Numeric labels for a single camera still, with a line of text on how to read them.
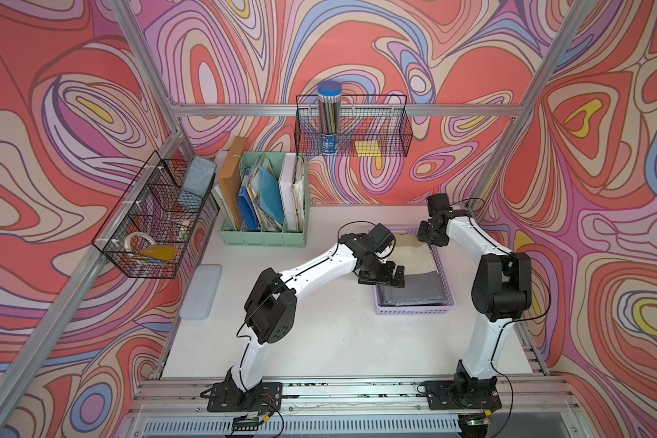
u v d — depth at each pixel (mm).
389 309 863
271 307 493
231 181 841
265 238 1038
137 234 706
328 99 719
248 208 977
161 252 676
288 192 933
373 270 716
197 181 816
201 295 913
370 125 967
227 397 640
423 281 923
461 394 666
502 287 529
